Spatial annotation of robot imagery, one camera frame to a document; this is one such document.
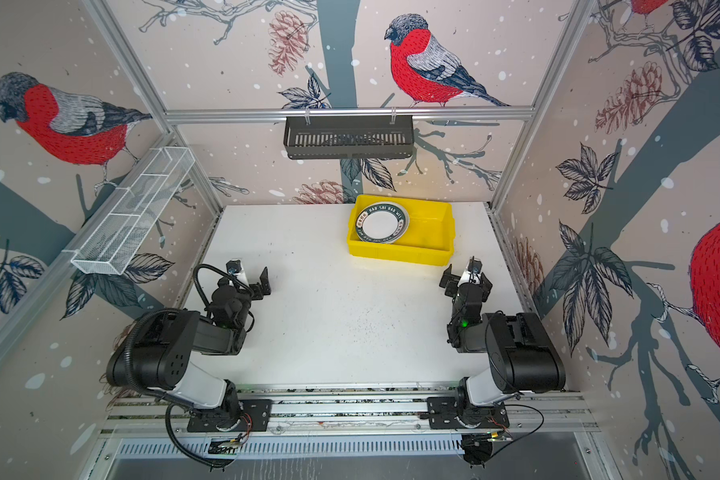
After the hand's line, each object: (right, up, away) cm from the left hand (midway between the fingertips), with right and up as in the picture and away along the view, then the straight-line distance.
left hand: (248, 268), depth 89 cm
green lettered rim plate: (+42, +14, +18) cm, 48 cm away
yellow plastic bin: (+60, +8, +21) cm, 64 cm away
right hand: (+67, -1, 0) cm, 67 cm away
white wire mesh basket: (-26, +9, -18) cm, 33 cm away
